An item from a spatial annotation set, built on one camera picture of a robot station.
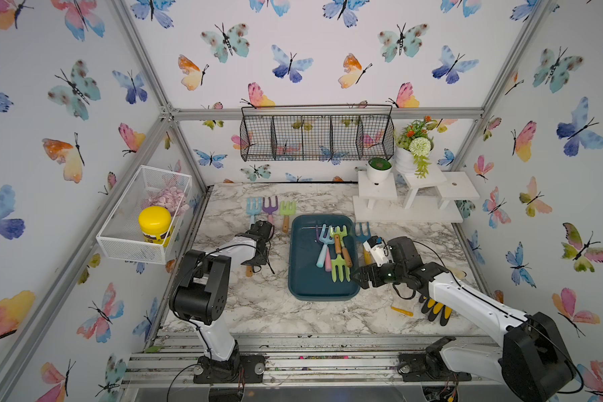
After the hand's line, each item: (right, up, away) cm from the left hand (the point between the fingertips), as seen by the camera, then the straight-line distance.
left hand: (253, 255), depth 97 cm
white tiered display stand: (+63, +22, +13) cm, 69 cm away
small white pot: (+48, +33, -1) cm, 58 cm away
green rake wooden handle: (+35, +8, +7) cm, 37 cm away
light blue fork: (-4, +17, +17) cm, 24 cm away
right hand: (+39, -3, -14) cm, 42 cm away
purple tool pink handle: (+28, 0, -2) cm, 28 cm away
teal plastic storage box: (+21, -9, -4) cm, 23 cm away
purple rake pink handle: (+3, +18, +17) cm, 25 cm away
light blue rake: (+28, +5, +4) cm, 29 cm away
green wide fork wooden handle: (+11, +17, +16) cm, 26 cm away
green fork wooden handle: (+33, -3, -2) cm, 33 cm away
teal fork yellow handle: (+39, +3, -21) cm, 44 cm away
